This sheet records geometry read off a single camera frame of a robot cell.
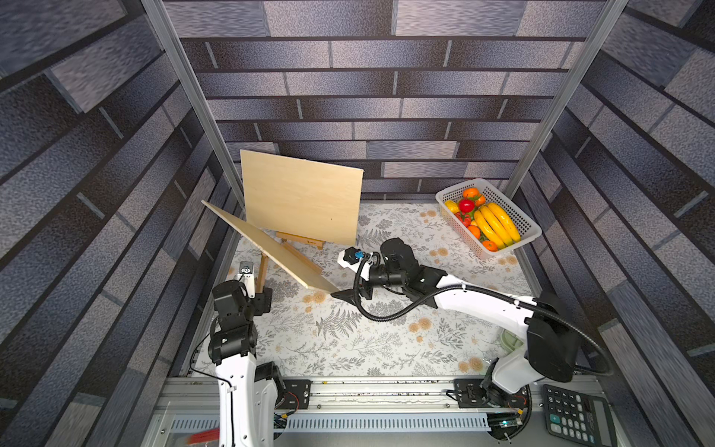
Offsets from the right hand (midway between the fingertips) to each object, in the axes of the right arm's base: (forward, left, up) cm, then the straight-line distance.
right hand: (336, 272), depth 74 cm
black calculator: (-29, -63, -22) cm, 72 cm away
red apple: (+38, -47, -13) cm, 62 cm away
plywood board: (+31, +15, -1) cm, 34 cm away
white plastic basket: (+29, -70, -16) cm, 77 cm away
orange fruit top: (+47, -51, -14) cm, 71 cm away
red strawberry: (+34, -46, -16) cm, 60 cm away
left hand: (-2, +27, -5) cm, 27 cm away
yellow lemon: (+41, -43, -15) cm, 61 cm away
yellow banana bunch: (+27, -58, -15) cm, 65 cm away
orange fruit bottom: (+28, -50, -17) cm, 59 cm away
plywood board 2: (+18, +25, -16) cm, 35 cm away
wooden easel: (+26, +24, -19) cm, 40 cm away
